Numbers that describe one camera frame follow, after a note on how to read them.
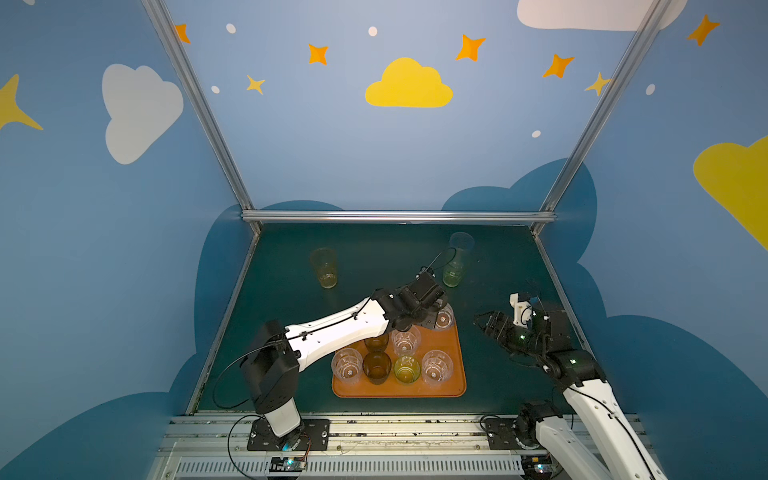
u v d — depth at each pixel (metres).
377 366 0.82
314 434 0.75
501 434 0.75
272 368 0.43
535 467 0.72
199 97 0.83
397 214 1.37
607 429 0.46
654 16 0.70
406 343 0.90
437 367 0.85
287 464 0.70
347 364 0.85
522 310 0.71
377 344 0.89
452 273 1.08
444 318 0.84
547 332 0.58
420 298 0.60
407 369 0.82
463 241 1.02
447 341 0.90
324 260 1.01
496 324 0.69
